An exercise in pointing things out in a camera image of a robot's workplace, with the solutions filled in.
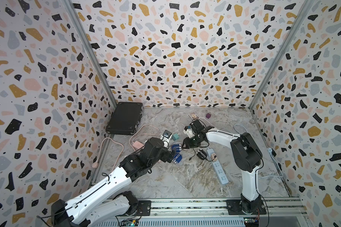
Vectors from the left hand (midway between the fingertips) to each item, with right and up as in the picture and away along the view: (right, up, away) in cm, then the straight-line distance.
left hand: (169, 143), depth 74 cm
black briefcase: (-36, +13, +33) cm, 51 cm away
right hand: (+9, -5, +22) cm, 24 cm away
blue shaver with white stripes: (+4, -6, +22) cm, 23 cm away
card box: (+17, +16, +41) cm, 47 cm away
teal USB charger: (+2, +1, +27) cm, 27 cm away
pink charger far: (+26, -10, +12) cm, 30 cm away
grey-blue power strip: (+29, -17, +12) cm, 36 cm away
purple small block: (+29, +16, +43) cm, 55 cm away
